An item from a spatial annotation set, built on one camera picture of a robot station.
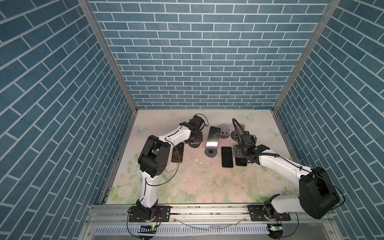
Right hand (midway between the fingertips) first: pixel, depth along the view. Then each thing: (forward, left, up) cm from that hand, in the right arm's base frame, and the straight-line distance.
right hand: (241, 148), depth 90 cm
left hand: (+7, +28, -3) cm, 29 cm away
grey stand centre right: (0, +18, -7) cm, 20 cm away
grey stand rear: (+15, +9, -2) cm, 17 cm away
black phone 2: (-6, -1, -7) cm, 9 cm away
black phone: (+7, +17, 0) cm, 18 cm away
